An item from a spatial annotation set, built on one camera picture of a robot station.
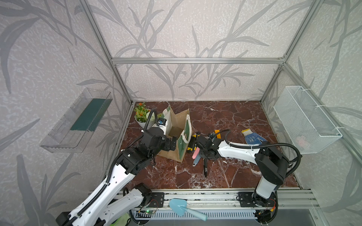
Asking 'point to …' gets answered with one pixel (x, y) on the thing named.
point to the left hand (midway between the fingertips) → (169, 135)
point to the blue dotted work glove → (252, 138)
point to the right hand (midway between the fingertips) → (202, 152)
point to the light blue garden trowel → (179, 206)
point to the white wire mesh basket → (309, 129)
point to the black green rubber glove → (124, 220)
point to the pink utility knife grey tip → (196, 152)
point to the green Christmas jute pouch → (179, 125)
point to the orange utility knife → (218, 135)
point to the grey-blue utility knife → (196, 160)
